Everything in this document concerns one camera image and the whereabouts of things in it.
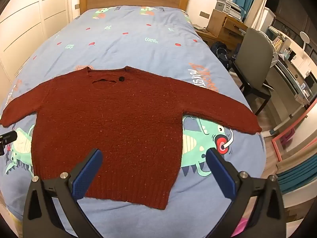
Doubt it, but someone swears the white wardrobe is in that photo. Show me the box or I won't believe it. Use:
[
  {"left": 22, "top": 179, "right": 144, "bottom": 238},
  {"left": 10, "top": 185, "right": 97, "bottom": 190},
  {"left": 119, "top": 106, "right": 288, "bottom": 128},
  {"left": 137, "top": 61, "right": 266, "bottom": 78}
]
[{"left": 0, "top": 0, "right": 75, "bottom": 87}]

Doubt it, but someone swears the teal striped cushion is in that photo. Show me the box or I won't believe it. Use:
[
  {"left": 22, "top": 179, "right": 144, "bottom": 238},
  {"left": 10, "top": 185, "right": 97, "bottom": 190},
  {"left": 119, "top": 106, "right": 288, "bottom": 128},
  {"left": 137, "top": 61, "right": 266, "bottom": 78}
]
[{"left": 276, "top": 151, "right": 317, "bottom": 194}]

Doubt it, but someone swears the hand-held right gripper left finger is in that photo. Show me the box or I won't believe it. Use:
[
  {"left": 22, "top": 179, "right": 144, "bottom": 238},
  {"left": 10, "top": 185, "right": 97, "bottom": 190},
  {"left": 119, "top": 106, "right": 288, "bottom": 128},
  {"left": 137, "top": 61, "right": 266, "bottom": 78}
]
[{"left": 22, "top": 148, "right": 103, "bottom": 238}]

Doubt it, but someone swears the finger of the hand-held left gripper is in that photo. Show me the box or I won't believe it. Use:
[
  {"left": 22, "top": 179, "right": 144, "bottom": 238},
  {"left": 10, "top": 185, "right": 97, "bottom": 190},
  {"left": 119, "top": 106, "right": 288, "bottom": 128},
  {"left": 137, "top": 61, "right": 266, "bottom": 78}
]
[{"left": 0, "top": 131, "right": 18, "bottom": 145}]

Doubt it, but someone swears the pink frame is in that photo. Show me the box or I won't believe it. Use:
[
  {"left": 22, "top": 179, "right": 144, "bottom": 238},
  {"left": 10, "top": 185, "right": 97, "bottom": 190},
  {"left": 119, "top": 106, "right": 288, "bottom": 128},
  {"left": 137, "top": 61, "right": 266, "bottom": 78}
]
[{"left": 272, "top": 126, "right": 296, "bottom": 163}]

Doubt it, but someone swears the white desk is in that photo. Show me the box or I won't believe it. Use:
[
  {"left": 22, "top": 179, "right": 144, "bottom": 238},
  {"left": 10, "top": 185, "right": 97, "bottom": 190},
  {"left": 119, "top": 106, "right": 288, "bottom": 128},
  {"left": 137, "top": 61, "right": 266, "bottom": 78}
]
[{"left": 266, "top": 25, "right": 317, "bottom": 134}]

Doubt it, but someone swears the grey chair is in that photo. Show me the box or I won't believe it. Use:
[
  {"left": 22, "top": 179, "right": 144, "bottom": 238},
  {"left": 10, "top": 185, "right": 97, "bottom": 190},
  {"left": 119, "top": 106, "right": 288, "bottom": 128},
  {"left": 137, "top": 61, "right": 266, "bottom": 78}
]
[{"left": 231, "top": 27, "right": 279, "bottom": 116}]

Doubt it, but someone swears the white desk lamp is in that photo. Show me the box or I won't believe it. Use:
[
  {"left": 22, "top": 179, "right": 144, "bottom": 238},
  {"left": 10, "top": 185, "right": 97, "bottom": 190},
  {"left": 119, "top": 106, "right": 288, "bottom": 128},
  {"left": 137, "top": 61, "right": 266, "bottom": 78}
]
[{"left": 300, "top": 31, "right": 311, "bottom": 55}]

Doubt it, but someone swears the wooden nightstand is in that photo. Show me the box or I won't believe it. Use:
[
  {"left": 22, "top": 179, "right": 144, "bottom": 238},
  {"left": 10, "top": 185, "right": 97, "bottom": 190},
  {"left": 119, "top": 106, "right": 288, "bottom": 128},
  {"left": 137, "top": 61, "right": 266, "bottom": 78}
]
[{"left": 196, "top": 9, "right": 248, "bottom": 51}]

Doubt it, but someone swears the grey printer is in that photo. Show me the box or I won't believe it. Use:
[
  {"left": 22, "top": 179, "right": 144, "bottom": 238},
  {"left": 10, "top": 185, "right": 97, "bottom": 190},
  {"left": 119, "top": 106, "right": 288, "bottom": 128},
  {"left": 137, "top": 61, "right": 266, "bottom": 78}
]
[{"left": 214, "top": 0, "right": 244, "bottom": 20}]

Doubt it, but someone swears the dark red knit sweater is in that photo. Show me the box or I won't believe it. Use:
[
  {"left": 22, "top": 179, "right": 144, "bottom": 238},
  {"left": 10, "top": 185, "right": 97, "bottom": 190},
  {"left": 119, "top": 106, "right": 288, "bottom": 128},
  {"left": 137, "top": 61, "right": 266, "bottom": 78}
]
[{"left": 0, "top": 66, "right": 262, "bottom": 210}]

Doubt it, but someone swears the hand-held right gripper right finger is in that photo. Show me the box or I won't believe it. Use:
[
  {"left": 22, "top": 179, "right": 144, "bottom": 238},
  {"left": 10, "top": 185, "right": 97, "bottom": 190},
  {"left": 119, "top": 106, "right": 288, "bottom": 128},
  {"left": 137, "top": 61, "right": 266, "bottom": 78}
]
[{"left": 206, "top": 147, "right": 288, "bottom": 238}]

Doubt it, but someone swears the dark backpack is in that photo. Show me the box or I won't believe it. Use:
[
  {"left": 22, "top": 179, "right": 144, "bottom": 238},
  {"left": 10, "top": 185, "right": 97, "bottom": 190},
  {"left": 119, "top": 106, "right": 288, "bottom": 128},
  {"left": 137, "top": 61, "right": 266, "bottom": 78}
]
[{"left": 210, "top": 42, "right": 234, "bottom": 68}]

